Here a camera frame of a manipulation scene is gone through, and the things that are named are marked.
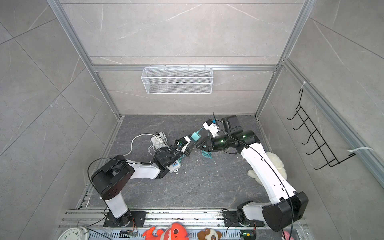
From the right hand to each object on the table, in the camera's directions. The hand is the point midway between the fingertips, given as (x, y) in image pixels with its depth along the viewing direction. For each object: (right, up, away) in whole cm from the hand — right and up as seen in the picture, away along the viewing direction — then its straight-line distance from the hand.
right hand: (199, 146), depth 69 cm
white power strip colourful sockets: (-14, -15, +19) cm, 28 cm away
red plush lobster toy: (-11, -37, -6) cm, 39 cm away
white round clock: (-54, -39, -3) cm, 67 cm away
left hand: (-2, +5, +9) cm, 10 cm away
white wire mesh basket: (-14, +41, +29) cm, 52 cm away
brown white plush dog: (+5, -41, -2) cm, 41 cm away
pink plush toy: (+40, -41, -2) cm, 58 cm away
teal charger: (-1, +4, +8) cm, 9 cm away
